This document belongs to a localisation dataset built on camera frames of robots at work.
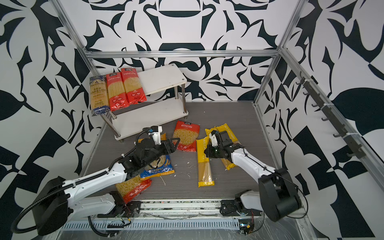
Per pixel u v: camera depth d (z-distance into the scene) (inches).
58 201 15.8
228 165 34.0
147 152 23.0
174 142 28.6
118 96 28.1
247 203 25.0
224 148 26.4
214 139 32.1
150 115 42.1
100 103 27.2
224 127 40.8
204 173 32.0
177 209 29.8
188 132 38.9
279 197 16.4
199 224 28.0
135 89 29.4
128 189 30.5
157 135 27.5
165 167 33.3
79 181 17.9
